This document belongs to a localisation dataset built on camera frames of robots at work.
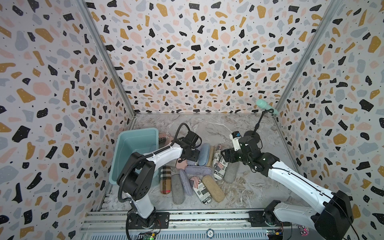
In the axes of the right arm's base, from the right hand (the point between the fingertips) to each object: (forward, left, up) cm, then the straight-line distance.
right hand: (229, 150), depth 80 cm
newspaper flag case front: (-17, +15, -13) cm, 26 cm away
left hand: (+3, +17, -11) cm, 21 cm away
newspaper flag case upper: (+4, +6, -12) cm, 14 cm away
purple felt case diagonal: (-14, +23, -12) cm, 29 cm away
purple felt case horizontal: (-6, +17, -12) cm, 22 cm away
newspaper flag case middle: (-4, +4, -15) cm, 16 cm away
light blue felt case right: (+5, +14, -11) cm, 18 cm away
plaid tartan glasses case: (-12, +35, -13) cm, 39 cm away
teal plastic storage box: (+7, +61, -3) cm, 61 cm away
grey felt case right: (-4, -4, -15) cm, 16 cm away
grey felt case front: (-18, +28, -13) cm, 35 cm away
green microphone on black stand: (+21, -23, +11) cm, 33 cm away
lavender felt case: (-2, +21, -10) cm, 23 cm away
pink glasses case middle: (-2, +27, -13) cm, 30 cm away
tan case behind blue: (+4, +9, -14) cm, 17 cm away
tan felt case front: (-18, +7, -14) cm, 24 cm away
